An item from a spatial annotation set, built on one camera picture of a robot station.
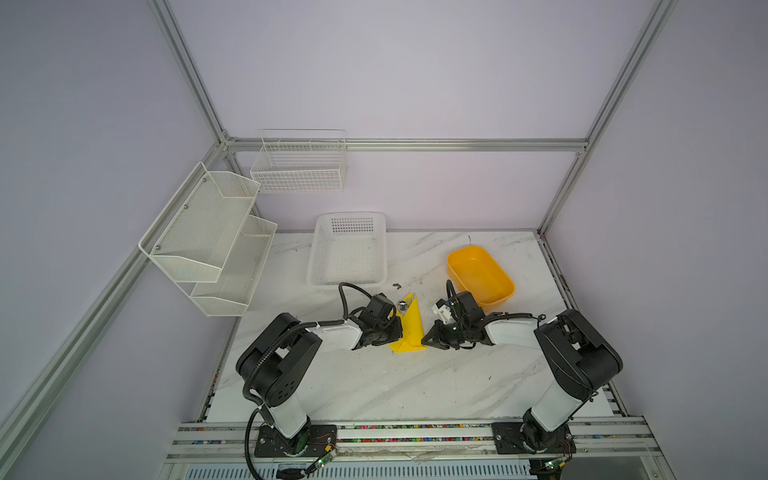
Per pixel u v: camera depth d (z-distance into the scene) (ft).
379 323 2.41
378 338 2.56
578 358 1.56
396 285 3.42
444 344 2.69
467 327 2.44
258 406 1.64
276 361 1.53
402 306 3.21
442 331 2.71
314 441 2.41
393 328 2.74
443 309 2.89
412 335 2.97
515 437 2.41
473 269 3.46
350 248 3.86
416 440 2.46
